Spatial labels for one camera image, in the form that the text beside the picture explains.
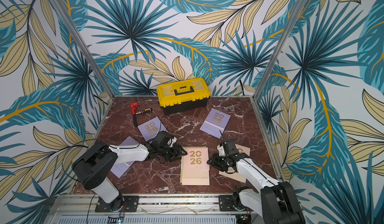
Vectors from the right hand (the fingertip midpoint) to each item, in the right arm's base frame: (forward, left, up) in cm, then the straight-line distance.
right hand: (210, 163), depth 85 cm
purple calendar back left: (+25, +38, 0) cm, 45 cm away
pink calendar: (-3, +9, 0) cm, 9 cm away
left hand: (+3, +14, +3) cm, 15 cm away
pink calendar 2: (-9, -9, +9) cm, 16 cm away
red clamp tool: (+45, +53, 0) cm, 70 cm away
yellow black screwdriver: (+40, +41, +1) cm, 57 cm away
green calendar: (-5, +17, -2) cm, 17 cm away
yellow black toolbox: (+39, +15, +15) cm, 44 cm away
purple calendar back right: (+28, -7, -1) cm, 28 cm away
